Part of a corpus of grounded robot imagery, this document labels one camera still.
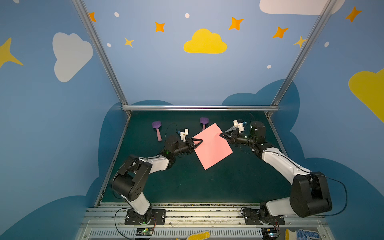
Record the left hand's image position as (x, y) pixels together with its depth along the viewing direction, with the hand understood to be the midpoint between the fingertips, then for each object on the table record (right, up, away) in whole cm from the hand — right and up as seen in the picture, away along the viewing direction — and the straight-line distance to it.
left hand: (203, 143), depth 82 cm
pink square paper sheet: (+6, -3, +1) cm, 7 cm away
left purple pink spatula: (-34, +11, +32) cm, 48 cm away
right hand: (+9, +5, -2) cm, 11 cm away
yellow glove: (-3, -43, -12) cm, 45 cm away
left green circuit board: (-30, -42, -10) cm, 53 cm away
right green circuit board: (+31, -43, -11) cm, 54 cm away
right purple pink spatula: (+3, +14, +33) cm, 36 cm away
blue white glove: (+46, -43, -11) cm, 64 cm away
